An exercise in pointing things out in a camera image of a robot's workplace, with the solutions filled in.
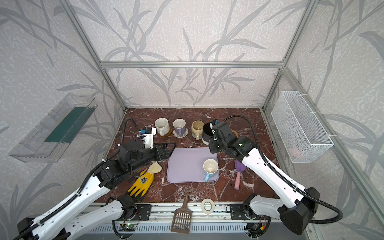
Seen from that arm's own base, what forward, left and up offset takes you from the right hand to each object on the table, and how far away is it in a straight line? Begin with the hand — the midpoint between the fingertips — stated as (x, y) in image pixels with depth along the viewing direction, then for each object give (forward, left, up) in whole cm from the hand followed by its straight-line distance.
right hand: (212, 137), depth 75 cm
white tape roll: (-27, 0, -22) cm, 35 cm away
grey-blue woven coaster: (+11, +7, -18) cm, 22 cm away
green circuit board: (-36, +41, -23) cm, 59 cm away
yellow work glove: (-15, +37, -20) cm, 45 cm away
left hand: (-6, +18, +6) cm, 20 cm away
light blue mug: (-7, +1, -20) cm, 21 cm away
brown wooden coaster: (+15, +30, -21) cm, 40 cm away
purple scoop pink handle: (-7, -17, -23) cm, 30 cm away
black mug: (+1, +3, +3) cm, 4 cm away
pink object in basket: (-7, -40, -2) cm, 40 cm away
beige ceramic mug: (+19, +9, -19) cm, 29 cm away
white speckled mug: (+22, +33, -19) cm, 44 cm away
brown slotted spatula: (-33, +15, -23) cm, 43 cm away
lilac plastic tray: (-5, +15, -24) cm, 29 cm away
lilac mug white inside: (+23, +22, -20) cm, 37 cm away
